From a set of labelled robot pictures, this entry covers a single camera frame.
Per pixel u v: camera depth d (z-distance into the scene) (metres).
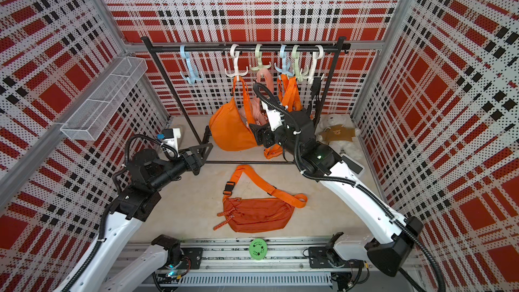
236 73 0.71
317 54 0.63
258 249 0.73
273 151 0.93
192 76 0.70
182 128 1.14
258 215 0.83
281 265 0.73
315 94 0.75
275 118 0.54
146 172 0.49
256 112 0.86
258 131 0.55
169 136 0.59
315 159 0.46
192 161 0.58
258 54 0.63
